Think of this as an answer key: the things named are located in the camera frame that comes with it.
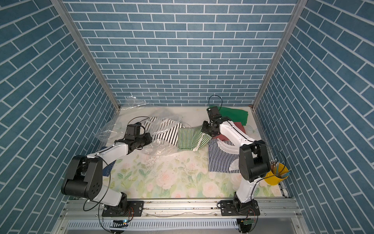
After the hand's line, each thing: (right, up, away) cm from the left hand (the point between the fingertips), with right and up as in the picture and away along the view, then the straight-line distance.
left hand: (155, 137), depth 93 cm
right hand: (+32, +5, -1) cm, 33 cm away
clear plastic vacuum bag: (-23, +20, +27) cm, 40 cm away
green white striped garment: (+24, -2, +6) cm, 24 cm away
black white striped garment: (+7, +6, -5) cm, 10 cm away
